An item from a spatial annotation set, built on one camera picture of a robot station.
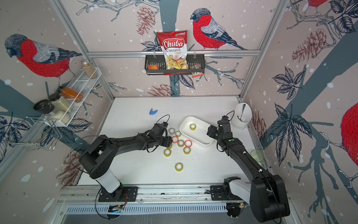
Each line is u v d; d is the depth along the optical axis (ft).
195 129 3.30
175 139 3.12
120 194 2.21
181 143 3.04
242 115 3.18
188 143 3.04
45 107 1.88
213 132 2.56
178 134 3.19
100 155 1.53
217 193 2.39
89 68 2.80
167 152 2.90
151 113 3.55
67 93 2.35
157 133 2.40
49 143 2.26
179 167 2.71
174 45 2.67
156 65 3.07
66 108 2.24
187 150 2.94
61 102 2.16
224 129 2.12
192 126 3.31
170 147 2.95
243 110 3.12
